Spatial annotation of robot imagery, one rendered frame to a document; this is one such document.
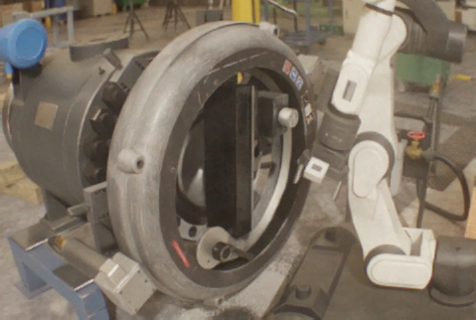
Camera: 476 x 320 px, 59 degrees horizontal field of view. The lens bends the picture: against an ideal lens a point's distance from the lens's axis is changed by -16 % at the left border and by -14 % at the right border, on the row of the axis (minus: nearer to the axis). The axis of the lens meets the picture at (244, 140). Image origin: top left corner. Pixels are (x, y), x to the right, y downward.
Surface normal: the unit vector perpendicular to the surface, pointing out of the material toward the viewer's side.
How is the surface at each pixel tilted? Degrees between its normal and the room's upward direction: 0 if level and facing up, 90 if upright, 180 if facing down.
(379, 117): 90
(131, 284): 90
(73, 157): 80
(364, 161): 90
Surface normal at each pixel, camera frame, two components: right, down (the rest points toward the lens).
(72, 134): -0.59, -0.07
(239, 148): 0.79, 0.18
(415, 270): -0.37, 0.33
